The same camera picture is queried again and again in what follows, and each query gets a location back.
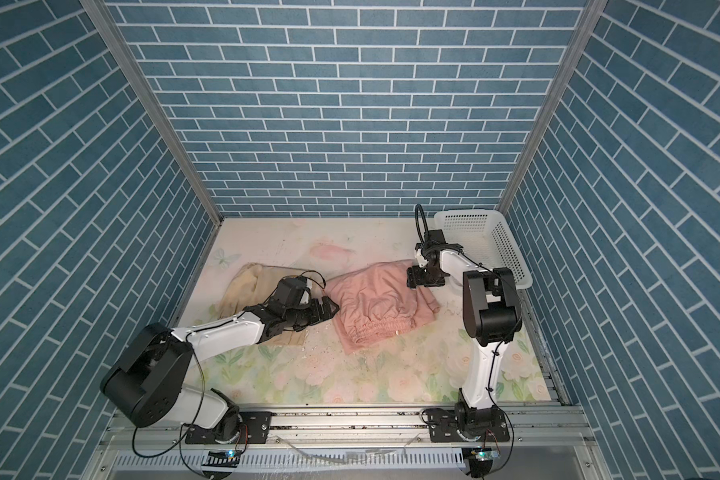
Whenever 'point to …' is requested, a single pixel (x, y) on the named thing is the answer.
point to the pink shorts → (373, 303)
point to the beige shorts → (249, 287)
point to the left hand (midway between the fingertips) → (332, 313)
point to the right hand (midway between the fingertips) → (417, 279)
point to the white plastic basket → (487, 236)
